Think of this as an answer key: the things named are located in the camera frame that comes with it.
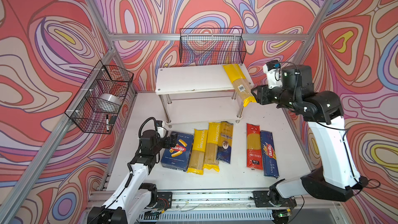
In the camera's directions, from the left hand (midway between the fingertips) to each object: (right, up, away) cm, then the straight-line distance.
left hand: (170, 132), depth 84 cm
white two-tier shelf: (+16, +21, -8) cm, 27 cm away
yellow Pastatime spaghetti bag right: (+23, -11, +4) cm, 26 cm away
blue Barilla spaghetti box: (+54, -17, -2) cm, 57 cm away
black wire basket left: (-36, +12, -8) cm, 39 cm away
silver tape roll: (-26, +16, -14) cm, 33 cm away
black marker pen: (-27, +6, -13) cm, 31 cm away
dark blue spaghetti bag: (+31, -9, +4) cm, 32 cm away
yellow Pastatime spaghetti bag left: (+14, -17, -2) cm, 22 cm away
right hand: (+40, +19, -23) cm, 50 cm away
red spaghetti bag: (+48, -12, +4) cm, 49 cm away
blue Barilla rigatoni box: (+4, -13, -4) cm, 14 cm away
